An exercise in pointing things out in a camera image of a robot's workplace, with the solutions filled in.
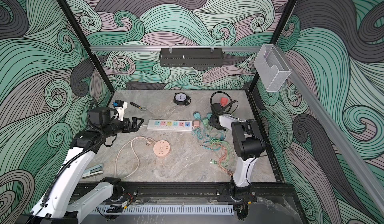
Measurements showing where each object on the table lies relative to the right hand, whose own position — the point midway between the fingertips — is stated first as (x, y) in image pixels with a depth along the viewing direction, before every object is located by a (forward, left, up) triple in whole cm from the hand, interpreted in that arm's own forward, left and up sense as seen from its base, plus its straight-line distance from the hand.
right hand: (214, 122), depth 101 cm
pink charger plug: (-2, +13, +1) cm, 13 cm away
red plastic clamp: (+19, -9, 0) cm, 21 cm away
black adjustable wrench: (+13, +56, +1) cm, 57 cm away
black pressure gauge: (+19, +23, +3) cm, 30 cm away
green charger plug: (0, +6, +1) cm, 6 cm away
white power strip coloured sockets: (-4, +31, +2) cm, 31 cm away
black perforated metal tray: (+29, +16, +32) cm, 47 cm away
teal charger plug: (+5, +12, +2) cm, 13 cm away
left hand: (-14, +44, +26) cm, 52 cm away
